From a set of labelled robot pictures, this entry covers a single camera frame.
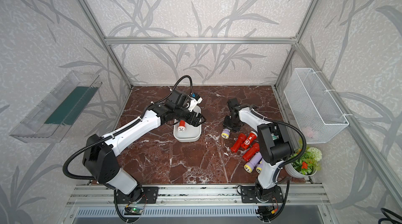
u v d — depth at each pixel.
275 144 0.49
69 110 0.61
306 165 0.68
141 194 0.69
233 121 0.80
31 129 0.58
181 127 0.94
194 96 0.73
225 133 0.89
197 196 0.75
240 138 0.89
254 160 0.83
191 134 0.94
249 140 0.89
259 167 0.79
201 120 0.72
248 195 0.73
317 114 0.61
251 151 0.87
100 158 0.43
